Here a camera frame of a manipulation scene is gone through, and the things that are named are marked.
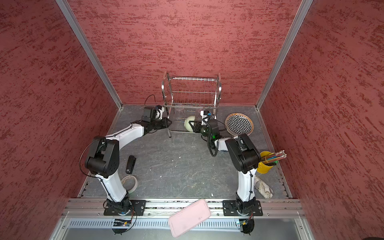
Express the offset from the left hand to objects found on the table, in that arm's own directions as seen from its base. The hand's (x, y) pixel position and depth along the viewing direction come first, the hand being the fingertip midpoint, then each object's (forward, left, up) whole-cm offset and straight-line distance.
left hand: (171, 124), depth 95 cm
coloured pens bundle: (-25, -57, +3) cm, 62 cm away
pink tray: (-50, -14, -9) cm, 53 cm away
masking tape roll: (-34, +21, -12) cm, 41 cm away
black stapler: (-22, +22, -8) cm, 32 cm away
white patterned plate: (+8, -48, -9) cm, 50 cm away
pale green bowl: (-1, -11, +1) cm, 11 cm away
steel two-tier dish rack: (+30, -12, +2) cm, 32 cm away
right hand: (-1, -12, +2) cm, 12 cm away
